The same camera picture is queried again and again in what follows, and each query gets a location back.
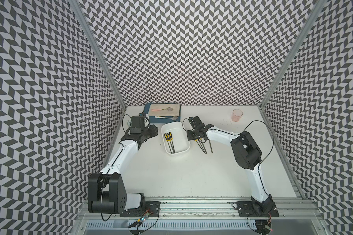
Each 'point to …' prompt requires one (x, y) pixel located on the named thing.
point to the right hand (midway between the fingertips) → (189, 136)
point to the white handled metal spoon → (173, 118)
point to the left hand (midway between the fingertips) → (156, 129)
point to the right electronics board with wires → (264, 226)
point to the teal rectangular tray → (152, 119)
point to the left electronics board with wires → (133, 228)
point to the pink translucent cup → (236, 115)
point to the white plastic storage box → (176, 141)
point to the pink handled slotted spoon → (168, 108)
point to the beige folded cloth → (176, 111)
